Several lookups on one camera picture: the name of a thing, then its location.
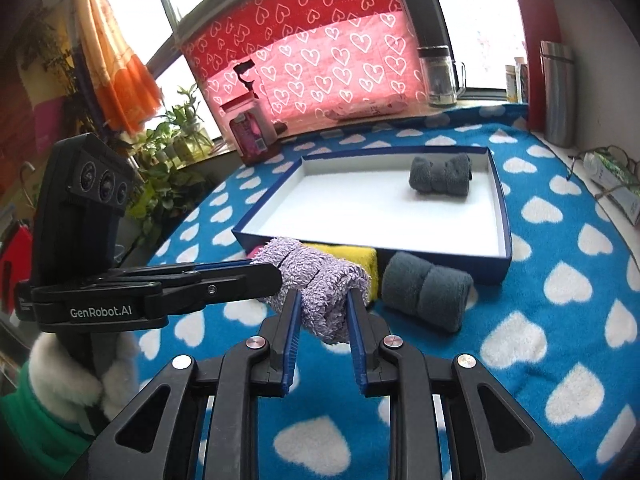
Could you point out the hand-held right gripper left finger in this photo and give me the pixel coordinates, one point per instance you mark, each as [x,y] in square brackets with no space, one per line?
[292,340]

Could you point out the grey fluffy sock roll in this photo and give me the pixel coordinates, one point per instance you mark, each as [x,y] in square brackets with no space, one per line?
[440,175]
[425,290]

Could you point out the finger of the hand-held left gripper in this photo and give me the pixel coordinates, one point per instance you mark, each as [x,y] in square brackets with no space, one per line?
[240,282]
[225,265]

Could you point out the small white bottle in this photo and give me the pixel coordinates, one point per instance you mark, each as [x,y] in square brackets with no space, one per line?
[510,85]

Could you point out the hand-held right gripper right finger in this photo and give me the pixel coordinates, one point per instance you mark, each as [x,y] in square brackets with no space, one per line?
[357,345]

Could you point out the bamboo plant in glass vase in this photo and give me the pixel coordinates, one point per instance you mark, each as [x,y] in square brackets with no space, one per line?
[182,125]

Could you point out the eyeglasses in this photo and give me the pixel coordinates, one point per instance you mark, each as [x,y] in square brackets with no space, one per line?
[607,157]

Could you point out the red board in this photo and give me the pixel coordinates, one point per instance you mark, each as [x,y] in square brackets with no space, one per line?
[535,60]

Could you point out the hanging green vine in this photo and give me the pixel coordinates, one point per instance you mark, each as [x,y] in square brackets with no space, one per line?
[50,45]

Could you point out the blue heart-print blanket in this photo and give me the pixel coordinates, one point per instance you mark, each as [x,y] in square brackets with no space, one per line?
[525,270]

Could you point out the pink wipes packet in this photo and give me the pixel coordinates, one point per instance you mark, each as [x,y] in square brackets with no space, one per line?
[370,110]

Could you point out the red heart-print cloth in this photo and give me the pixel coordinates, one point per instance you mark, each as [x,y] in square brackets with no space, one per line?
[310,20]

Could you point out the yellow fluffy sock roll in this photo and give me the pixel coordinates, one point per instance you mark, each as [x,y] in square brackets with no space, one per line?
[360,257]

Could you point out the blue cardboard box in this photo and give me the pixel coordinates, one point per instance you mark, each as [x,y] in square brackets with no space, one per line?
[350,200]

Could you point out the person's left forearm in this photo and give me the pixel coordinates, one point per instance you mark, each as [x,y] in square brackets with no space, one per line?
[55,380]

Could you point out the stainless steel thermos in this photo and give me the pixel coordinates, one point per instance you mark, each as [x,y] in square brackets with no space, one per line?
[557,100]

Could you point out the lilac fluffy sock roll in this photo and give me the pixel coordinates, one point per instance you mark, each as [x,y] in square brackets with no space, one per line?
[325,285]

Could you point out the red-lidded plastic jar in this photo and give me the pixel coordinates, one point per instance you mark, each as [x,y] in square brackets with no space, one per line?
[247,132]

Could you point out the orange curtain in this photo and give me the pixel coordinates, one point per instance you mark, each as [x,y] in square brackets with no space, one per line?
[120,75]

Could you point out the glass mug with black lid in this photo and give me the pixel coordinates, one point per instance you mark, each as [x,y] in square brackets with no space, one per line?
[437,80]

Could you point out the green and white carton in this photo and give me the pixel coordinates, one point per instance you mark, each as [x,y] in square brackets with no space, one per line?
[620,185]

